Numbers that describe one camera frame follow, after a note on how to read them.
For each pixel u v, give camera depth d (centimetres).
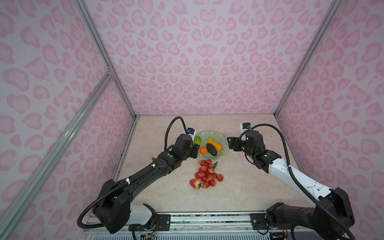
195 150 73
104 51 84
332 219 36
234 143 73
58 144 58
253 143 60
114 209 40
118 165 98
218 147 98
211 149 95
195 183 82
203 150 98
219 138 103
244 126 71
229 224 73
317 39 79
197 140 82
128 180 44
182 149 62
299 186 43
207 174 84
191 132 72
